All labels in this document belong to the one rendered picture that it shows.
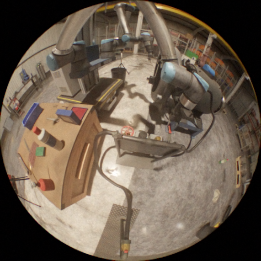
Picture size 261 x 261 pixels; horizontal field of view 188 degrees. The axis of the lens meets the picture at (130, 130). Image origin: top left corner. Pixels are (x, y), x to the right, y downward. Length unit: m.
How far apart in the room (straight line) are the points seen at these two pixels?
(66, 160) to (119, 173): 0.57
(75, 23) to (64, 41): 0.12
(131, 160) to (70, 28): 1.14
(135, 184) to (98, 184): 0.39
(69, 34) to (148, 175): 1.28
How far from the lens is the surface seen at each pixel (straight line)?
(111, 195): 0.94
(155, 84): 1.02
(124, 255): 0.62
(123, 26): 1.00
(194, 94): 0.39
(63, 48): 0.60
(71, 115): 0.50
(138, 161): 0.89
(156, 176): 0.96
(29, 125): 1.11
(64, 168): 0.54
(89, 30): 1.18
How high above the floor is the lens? 0.88
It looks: 61 degrees down
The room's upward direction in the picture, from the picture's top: 11 degrees clockwise
